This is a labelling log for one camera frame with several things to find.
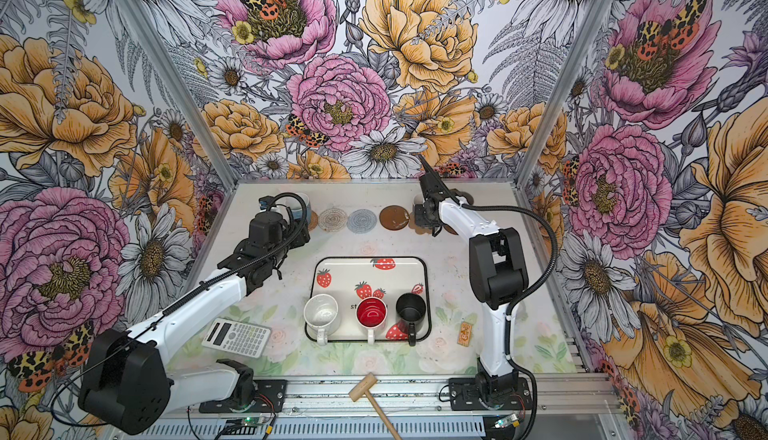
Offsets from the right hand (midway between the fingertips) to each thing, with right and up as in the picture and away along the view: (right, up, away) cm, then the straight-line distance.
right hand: (427, 225), depth 99 cm
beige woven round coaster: (-33, +1, +10) cm, 34 cm away
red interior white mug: (-17, -24, -13) cm, 32 cm away
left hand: (-38, -1, -13) cm, 40 cm away
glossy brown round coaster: (-11, +2, +10) cm, 15 cm away
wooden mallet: (-18, -38, -25) cm, 49 cm away
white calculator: (-53, -29, -16) cm, 63 cm away
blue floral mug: (-32, +6, -31) cm, 45 cm away
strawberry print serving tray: (-24, -17, -4) cm, 30 cm away
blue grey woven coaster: (-22, +1, +10) cm, 24 cm away
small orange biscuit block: (+9, -29, -16) cm, 34 cm away
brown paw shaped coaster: (-2, -2, +9) cm, 9 cm away
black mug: (-6, -23, -14) cm, 27 cm away
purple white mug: (-3, +5, -9) cm, 11 cm away
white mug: (-31, -25, -13) cm, 42 cm away
